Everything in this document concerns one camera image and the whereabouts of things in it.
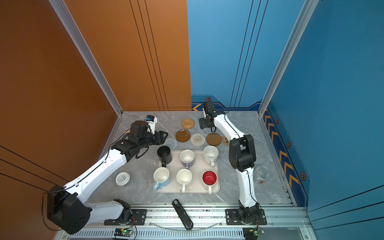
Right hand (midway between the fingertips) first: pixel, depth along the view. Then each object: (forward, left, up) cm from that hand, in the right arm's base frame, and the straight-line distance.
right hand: (205, 123), depth 99 cm
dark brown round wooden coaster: (-5, -6, -11) cm, 14 cm away
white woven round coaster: (-6, +6, -10) cm, 13 cm away
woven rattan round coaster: (+9, +13, -9) cm, 18 cm away
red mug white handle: (-33, -1, -10) cm, 35 cm away
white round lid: (-35, +47, -4) cm, 59 cm away
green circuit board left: (-58, +41, -12) cm, 73 cm away
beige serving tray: (-37, +6, -11) cm, 39 cm away
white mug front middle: (-33, +13, -9) cm, 36 cm away
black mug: (-20, +26, -6) cm, 33 cm away
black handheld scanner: (-53, +12, -11) cm, 55 cm away
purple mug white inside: (-20, +12, -9) cm, 25 cm away
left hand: (-16, +23, +11) cm, 31 cm away
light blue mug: (-33, +26, -8) cm, 42 cm away
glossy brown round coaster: (-2, +16, -11) cm, 20 cm away
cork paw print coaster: (-7, -14, -10) cm, 18 cm away
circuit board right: (-59, -20, -12) cm, 63 cm away
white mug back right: (-18, -3, -9) cm, 20 cm away
